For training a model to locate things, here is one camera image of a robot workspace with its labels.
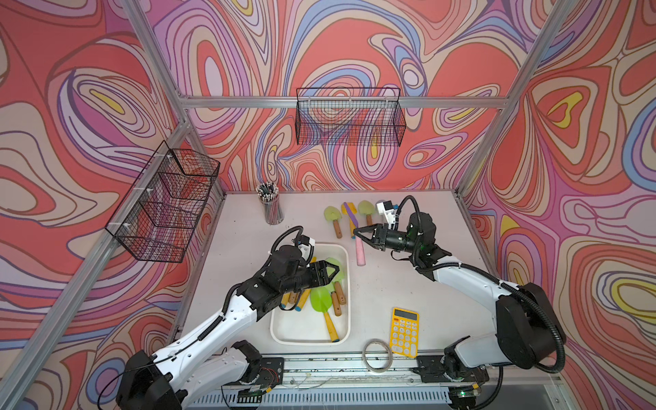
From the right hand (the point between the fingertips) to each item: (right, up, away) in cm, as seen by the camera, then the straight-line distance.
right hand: (355, 238), depth 76 cm
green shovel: (-11, -22, +10) cm, 27 cm away
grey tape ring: (+3, -36, -1) cm, 36 cm away
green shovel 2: (-5, -16, +15) cm, 22 cm away
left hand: (-6, -10, -3) cm, 12 cm away
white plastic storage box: (-15, -30, +7) cm, 34 cm away
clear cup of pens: (-31, +15, +20) cm, 40 cm away
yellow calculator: (+16, -31, +3) cm, 35 cm away
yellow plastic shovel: (+3, +10, +39) cm, 40 cm away
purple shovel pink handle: (+1, -1, -2) cm, 2 cm away
